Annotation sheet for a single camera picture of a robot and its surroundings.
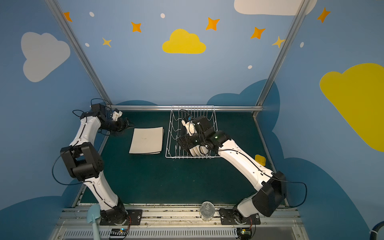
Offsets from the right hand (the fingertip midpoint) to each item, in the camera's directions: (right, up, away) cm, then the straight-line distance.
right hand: (185, 137), depth 76 cm
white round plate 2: (+6, -9, +10) cm, 15 cm away
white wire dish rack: (-8, +3, +34) cm, 35 cm away
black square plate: (0, -2, -9) cm, 9 cm away
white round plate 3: (+6, -4, -7) cm, 10 cm away
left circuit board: (-33, -47, -3) cm, 58 cm away
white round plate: (+4, -10, +10) cm, 15 cm away
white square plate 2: (-27, -4, +26) cm, 38 cm away
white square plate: (-28, -4, +26) cm, 38 cm away
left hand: (-36, +4, +15) cm, 39 cm away
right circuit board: (+30, -48, -3) cm, 57 cm away
